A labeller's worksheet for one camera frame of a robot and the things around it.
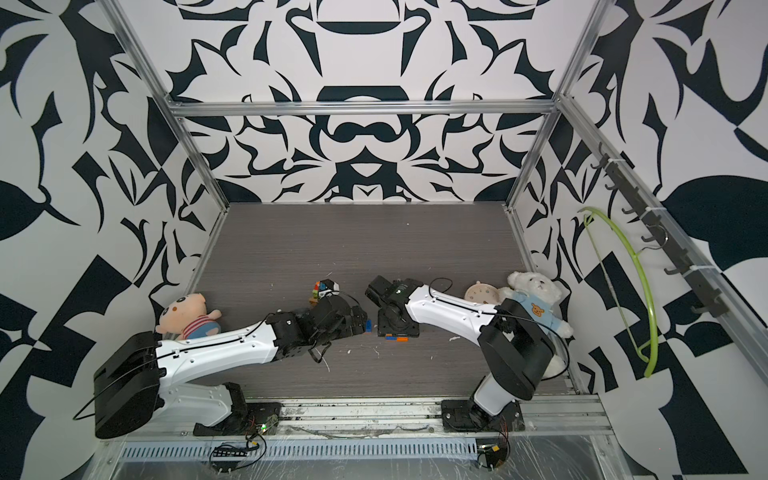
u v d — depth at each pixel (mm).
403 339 871
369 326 831
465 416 745
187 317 830
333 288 756
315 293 944
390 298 618
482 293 939
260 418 744
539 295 864
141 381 400
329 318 607
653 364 576
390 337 791
